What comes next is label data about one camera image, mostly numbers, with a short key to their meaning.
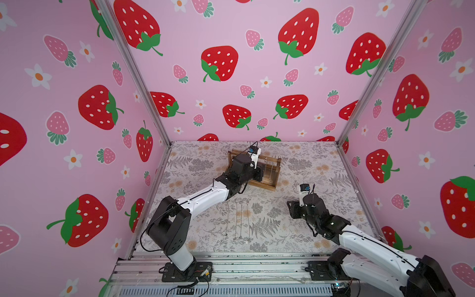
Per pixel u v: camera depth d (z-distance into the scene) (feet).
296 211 2.41
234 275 2.41
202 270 2.40
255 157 2.45
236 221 2.89
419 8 2.23
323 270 2.40
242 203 3.10
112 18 2.30
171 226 1.46
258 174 2.44
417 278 1.39
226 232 2.81
